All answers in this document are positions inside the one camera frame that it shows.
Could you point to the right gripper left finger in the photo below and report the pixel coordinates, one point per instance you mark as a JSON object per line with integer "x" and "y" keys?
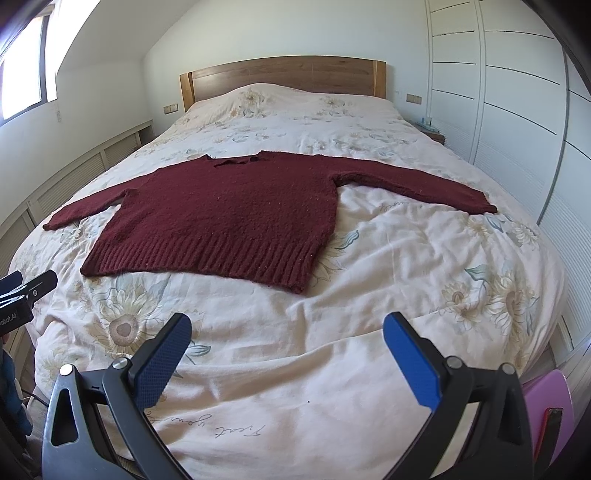
{"x": 75, "y": 442}

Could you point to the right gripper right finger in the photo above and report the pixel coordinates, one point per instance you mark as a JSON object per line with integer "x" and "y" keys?
{"x": 498, "y": 445}

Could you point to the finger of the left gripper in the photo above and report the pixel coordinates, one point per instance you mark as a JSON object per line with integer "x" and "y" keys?
{"x": 39, "y": 286}

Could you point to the dark red knit sweater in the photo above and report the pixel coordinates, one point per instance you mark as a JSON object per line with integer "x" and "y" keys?
{"x": 264, "y": 217}

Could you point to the pink object with red phone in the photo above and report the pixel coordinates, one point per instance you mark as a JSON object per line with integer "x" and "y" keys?
{"x": 551, "y": 417}

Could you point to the floral cream duvet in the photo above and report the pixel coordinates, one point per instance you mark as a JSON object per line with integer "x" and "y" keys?
{"x": 277, "y": 385}

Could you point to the right wooden nightstand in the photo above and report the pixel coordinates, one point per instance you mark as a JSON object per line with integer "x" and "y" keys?
{"x": 432, "y": 134}

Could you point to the small items on nightstand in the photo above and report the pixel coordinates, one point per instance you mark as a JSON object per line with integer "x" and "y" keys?
{"x": 425, "y": 122}

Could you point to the white sliding wardrobe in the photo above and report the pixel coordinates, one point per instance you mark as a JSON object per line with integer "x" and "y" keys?
{"x": 509, "y": 101}

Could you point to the wooden headboard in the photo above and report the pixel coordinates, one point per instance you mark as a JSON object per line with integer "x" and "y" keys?
{"x": 316, "y": 74}

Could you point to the louvered low wall cabinet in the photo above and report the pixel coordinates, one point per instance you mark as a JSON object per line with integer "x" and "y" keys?
{"x": 59, "y": 188}

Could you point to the window with dark frame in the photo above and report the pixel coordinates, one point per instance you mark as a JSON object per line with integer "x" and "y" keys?
{"x": 27, "y": 81}

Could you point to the left wall switch plate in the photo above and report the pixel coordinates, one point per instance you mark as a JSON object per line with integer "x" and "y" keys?
{"x": 172, "y": 108}

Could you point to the wall switch plate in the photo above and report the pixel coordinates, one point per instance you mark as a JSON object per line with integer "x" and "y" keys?
{"x": 172, "y": 108}
{"x": 414, "y": 99}

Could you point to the right wall switch plate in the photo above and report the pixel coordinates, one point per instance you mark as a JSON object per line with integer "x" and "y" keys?
{"x": 414, "y": 99}

